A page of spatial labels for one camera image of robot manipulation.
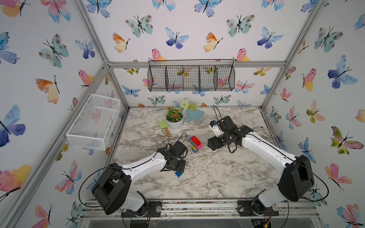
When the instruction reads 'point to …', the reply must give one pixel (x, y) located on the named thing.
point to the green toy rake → (165, 126)
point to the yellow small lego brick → (195, 148)
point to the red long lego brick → (195, 139)
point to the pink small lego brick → (199, 147)
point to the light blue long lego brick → (190, 140)
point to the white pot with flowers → (174, 116)
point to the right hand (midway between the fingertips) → (215, 140)
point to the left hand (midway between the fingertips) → (182, 166)
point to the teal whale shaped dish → (195, 115)
